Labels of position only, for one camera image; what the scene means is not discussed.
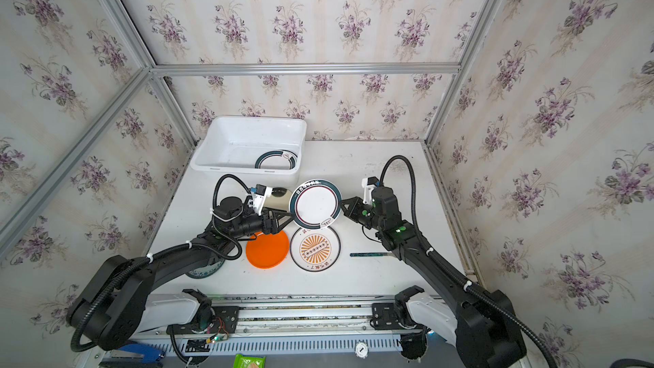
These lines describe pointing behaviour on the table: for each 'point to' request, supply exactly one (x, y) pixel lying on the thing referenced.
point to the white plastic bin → (265, 151)
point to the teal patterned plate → (205, 271)
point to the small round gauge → (361, 349)
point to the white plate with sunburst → (315, 250)
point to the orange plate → (267, 250)
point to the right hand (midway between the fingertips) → (335, 204)
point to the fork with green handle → (371, 255)
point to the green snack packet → (249, 361)
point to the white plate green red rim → (316, 204)
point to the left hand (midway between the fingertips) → (290, 213)
